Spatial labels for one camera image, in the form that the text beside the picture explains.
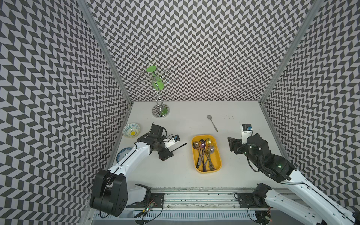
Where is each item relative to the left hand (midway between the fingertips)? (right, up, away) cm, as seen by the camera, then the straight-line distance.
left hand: (167, 148), depth 85 cm
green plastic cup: (-8, +42, +9) cm, 44 cm away
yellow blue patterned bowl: (-28, +9, +14) cm, 32 cm away
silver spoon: (+28, -3, +4) cm, 28 cm away
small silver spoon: (+30, +19, +24) cm, 43 cm away
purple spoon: (+22, +1, +6) cm, 23 cm away
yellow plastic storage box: (+30, -6, +3) cm, 31 cm away
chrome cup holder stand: (-9, +24, +27) cm, 37 cm away
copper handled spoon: (+18, +1, +6) cm, 19 cm away
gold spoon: (+27, +1, +6) cm, 27 cm away
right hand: (+38, +8, -13) cm, 40 cm away
